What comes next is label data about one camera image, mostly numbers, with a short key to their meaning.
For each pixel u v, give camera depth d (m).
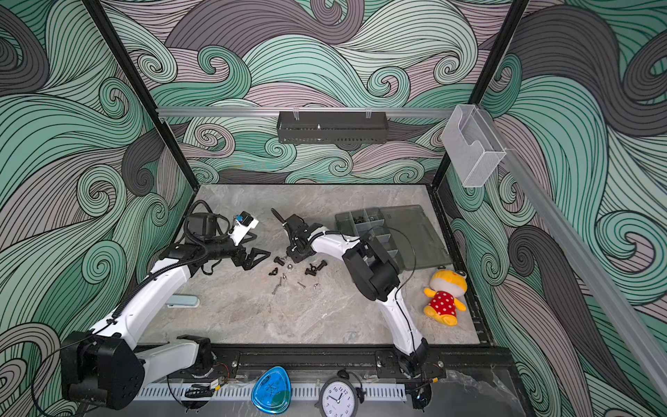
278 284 0.90
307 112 0.93
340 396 0.66
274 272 0.92
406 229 1.14
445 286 0.83
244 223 0.68
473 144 0.79
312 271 0.92
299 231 0.78
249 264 0.70
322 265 0.93
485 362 0.74
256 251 0.71
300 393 0.70
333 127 0.96
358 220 1.06
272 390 0.61
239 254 0.70
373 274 0.54
